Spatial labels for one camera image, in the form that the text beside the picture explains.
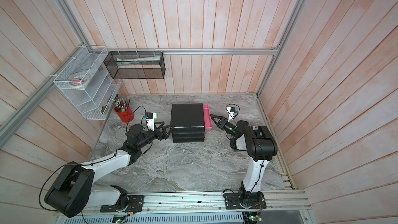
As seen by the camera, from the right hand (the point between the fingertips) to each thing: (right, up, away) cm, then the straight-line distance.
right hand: (211, 117), depth 90 cm
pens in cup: (-55, +7, +3) cm, 55 cm away
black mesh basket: (-48, +34, +8) cm, 59 cm away
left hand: (-24, -4, -7) cm, 25 cm away
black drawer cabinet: (-13, -1, -6) cm, 15 cm away
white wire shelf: (-62, +9, -12) cm, 64 cm away
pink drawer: (-2, 0, +1) cm, 2 cm away
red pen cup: (-55, 0, +10) cm, 56 cm away
